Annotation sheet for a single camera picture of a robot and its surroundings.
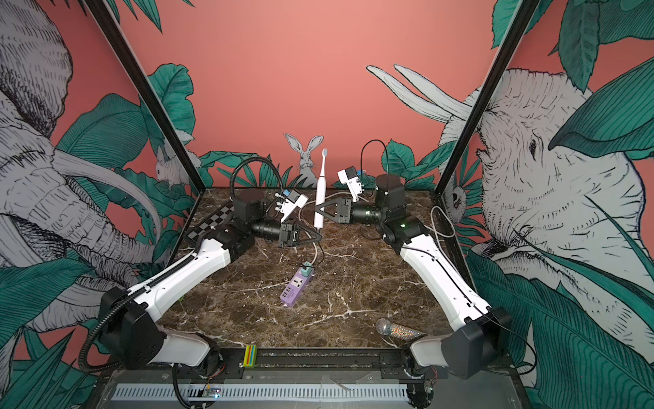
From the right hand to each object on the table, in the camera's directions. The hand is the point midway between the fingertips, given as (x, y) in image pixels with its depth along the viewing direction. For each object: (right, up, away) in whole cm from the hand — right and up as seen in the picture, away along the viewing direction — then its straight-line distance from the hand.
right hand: (317, 210), depth 64 cm
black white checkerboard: (-47, -4, +40) cm, 62 cm away
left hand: (0, -7, +1) cm, 7 cm away
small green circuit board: (-30, -51, +7) cm, 60 cm away
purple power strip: (-9, -27, +24) cm, 38 cm away
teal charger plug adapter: (-5, -21, +23) cm, 32 cm away
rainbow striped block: (-21, -43, +9) cm, 49 cm away
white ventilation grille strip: (-15, -51, +7) cm, 54 cm away
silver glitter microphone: (+20, -36, +14) cm, 44 cm away
